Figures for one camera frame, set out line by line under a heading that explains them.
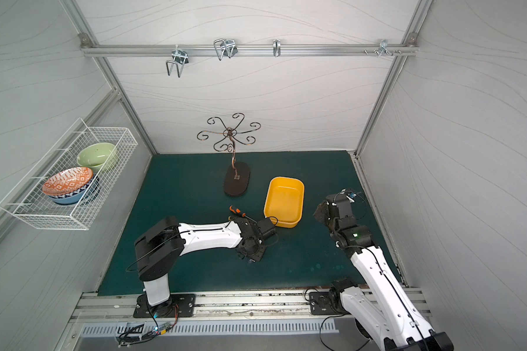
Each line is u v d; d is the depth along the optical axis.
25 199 0.56
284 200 1.01
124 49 0.82
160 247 0.46
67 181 0.63
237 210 0.96
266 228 0.69
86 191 0.58
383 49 0.77
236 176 1.08
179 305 0.73
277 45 0.72
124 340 0.68
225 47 0.77
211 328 0.70
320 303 0.73
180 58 0.78
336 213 0.58
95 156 0.73
